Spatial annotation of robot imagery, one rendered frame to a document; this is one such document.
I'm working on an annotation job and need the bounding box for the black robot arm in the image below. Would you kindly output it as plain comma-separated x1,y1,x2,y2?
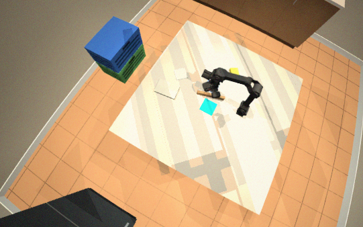
201,67,263,117

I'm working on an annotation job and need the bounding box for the yellow rectangular block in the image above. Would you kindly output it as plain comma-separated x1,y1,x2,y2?
229,68,240,75

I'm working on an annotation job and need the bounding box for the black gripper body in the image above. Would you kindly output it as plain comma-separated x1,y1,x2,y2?
211,80,221,98

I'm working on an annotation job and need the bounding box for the orange flat bar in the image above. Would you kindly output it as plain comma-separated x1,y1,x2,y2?
197,90,225,100

